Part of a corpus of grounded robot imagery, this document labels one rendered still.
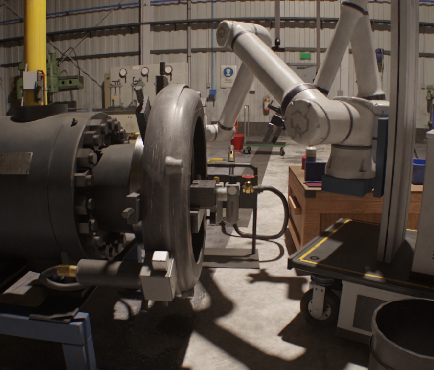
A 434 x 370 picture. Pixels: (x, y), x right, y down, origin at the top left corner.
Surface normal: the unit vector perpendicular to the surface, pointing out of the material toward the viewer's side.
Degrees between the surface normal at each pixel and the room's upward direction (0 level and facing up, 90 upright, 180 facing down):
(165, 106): 37
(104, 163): 46
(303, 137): 101
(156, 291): 112
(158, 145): 60
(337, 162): 68
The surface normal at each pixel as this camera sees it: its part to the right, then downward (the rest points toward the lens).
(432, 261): -0.59, 0.17
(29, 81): 0.57, 0.17
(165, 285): -0.06, 0.56
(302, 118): -0.78, 0.14
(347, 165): -0.45, -0.19
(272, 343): 0.00, -0.98
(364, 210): -0.07, 0.21
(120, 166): -0.11, -0.45
